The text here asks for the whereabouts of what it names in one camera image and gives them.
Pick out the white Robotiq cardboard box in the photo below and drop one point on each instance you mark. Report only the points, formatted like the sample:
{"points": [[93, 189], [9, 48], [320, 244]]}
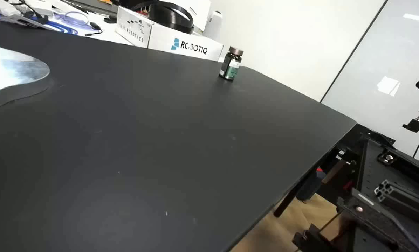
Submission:
{"points": [[144, 32]]}

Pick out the black aluminium frame structure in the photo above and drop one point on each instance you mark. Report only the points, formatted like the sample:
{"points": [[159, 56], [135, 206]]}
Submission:
{"points": [[376, 193]]}

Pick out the black round object on box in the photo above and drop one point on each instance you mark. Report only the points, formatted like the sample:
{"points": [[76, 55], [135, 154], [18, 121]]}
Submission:
{"points": [[172, 16]]}

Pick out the white cylindrical container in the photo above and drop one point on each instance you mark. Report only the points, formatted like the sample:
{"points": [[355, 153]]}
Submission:
{"points": [[214, 24]]}

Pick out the small dark green bottle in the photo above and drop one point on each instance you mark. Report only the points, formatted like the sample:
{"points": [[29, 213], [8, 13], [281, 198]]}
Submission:
{"points": [[232, 63]]}

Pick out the blue and white clutter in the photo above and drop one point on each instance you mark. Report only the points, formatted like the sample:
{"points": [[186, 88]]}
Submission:
{"points": [[47, 16]]}

